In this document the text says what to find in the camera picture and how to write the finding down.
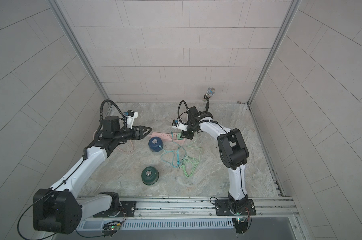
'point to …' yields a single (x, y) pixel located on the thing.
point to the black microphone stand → (207, 104)
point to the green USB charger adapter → (178, 136)
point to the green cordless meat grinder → (150, 175)
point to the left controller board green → (109, 228)
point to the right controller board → (241, 224)
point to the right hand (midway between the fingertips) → (184, 132)
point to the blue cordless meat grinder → (153, 144)
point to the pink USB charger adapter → (174, 136)
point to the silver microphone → (210, 91)
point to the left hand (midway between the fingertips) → (150, 128)
